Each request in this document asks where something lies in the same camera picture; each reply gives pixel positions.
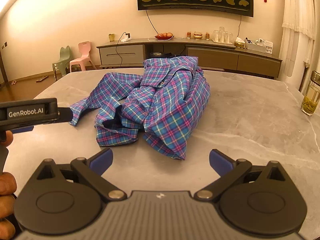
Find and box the green plastic chair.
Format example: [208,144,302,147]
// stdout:
[52,46,73,80]

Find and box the white storage box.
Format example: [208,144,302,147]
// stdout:
[244,37,274,54]

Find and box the white curtain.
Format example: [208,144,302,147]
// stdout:
[279,0,320,90]

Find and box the red fruit plate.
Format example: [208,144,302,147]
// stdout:
[154,32,174,40]

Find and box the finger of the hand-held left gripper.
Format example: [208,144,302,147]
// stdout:
[57,107,74,123]

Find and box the pink plastic chair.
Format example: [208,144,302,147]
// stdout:
[69,41,97,72]

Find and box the grey television cabinet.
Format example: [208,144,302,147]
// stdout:
[96,38,283,79]

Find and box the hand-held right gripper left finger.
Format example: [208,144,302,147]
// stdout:
[36,148,127,203]

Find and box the black power strip cable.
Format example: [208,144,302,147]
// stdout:
[114,32,127,67]

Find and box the glass tea bottle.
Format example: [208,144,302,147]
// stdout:
[301,70,320,116]

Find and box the blue pink plaid shirt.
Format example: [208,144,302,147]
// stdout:
[69,56,211,161]

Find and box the set of clear glasses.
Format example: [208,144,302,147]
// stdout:
[212,27,234,43]

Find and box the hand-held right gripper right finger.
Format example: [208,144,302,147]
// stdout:
[194,149,285,202]

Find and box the person's left hand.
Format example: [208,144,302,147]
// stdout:
[0,130,17,237]

